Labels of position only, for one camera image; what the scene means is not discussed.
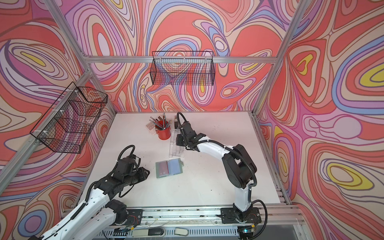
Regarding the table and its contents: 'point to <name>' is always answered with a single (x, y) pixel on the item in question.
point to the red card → (163, 168)
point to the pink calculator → (151, 126)
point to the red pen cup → (163, 130)
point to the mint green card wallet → (169, 167)
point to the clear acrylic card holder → (174, 150)
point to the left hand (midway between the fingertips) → (152, 171)
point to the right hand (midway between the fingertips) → (180, 143)
